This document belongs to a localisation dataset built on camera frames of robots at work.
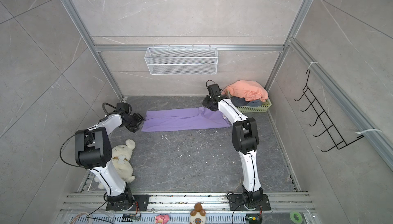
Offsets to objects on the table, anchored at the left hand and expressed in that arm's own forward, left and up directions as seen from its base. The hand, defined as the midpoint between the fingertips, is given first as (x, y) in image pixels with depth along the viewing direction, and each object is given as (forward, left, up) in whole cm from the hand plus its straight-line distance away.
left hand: (143, 118), depth 98 cm
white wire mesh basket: (+31, -26, +23) cm, 46 cm away
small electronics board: (-52, -1, -9) cm, 53 cm away
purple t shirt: (+4, -26, -8) cm, 28 cm away
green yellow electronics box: (-55, -60, -6) cm, 82 cm away
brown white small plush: (-53, -35, -3) cm, 64 cm away
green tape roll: (-55, -79, -5) cm, 96 cm away
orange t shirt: (+18, -75, +6) cm, 77 cm away
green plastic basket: (+8, -83, -1) cm, 83 cm away
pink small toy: (-54, -18, -3) cm, 57 cm away
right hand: (+9, -41, +5) cm, 43 cm away
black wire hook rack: (-22, -92, +26) cm, 98 cm away
